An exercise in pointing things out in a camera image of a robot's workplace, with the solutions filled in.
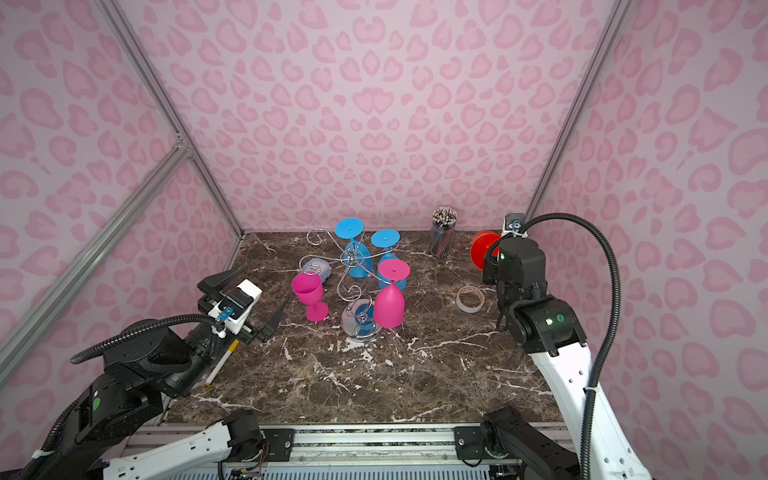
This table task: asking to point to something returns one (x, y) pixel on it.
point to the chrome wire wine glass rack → (361, 319)
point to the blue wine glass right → (388, 238)
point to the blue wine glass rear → (358, 259)
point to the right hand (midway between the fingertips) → (506, 245)
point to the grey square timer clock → (318, 265)
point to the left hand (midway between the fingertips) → (259, 275)
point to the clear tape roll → (473, 309)
